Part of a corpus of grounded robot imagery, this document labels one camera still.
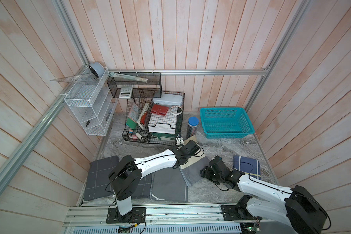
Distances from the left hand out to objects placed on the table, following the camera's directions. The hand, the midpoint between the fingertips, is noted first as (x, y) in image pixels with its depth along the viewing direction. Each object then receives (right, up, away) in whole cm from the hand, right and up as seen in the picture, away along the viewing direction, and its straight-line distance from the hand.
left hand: (182, 151), depth 87 cm
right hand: (+12, -13, 0) cm, 18 cm away
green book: (-37, +17, +17) cm, 44 cm away
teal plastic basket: (+37, +18, +27) cm, 49 cm away
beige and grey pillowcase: (+7, -12, +1) cm, 14 cm away
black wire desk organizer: (-18, +21, +3) cm, 28 cm away
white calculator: (-38, +39, +11) cm, 56 cm away
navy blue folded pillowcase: (+44, -11, +3) cm, 45 cm away
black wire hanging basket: (-29, +42, +16) cm, 54 cm away
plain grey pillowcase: (-8, -17, -7) cm, 20 cm away
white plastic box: (-7, +34, +11) cm, 36 cm away
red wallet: (-15, +26, +5) cm, 31 cm away
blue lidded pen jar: (+7, +18, +1) cm, 19 cm away
